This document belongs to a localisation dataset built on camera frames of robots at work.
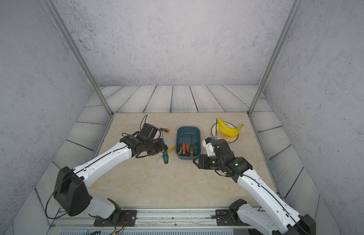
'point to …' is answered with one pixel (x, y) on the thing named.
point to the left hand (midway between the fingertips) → (170, 148)
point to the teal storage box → (187, 130)
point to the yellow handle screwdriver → (171, 148)
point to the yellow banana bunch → (230, 132)
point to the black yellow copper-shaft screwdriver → (191, 148)
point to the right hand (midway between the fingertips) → (197, 161)
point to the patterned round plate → (221, 135)
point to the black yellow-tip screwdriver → (181, 150)
